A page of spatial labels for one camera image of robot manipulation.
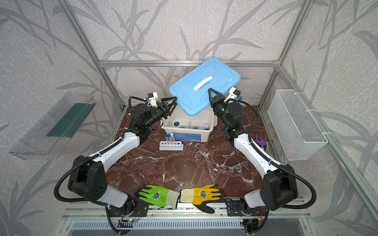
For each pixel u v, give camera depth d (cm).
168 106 68
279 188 41
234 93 65
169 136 84
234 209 72
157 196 77
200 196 75
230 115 55
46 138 64
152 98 72
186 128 105
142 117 60
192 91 74
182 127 106
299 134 61
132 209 71
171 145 94
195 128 104
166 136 84
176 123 108
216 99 63
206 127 105
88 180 43
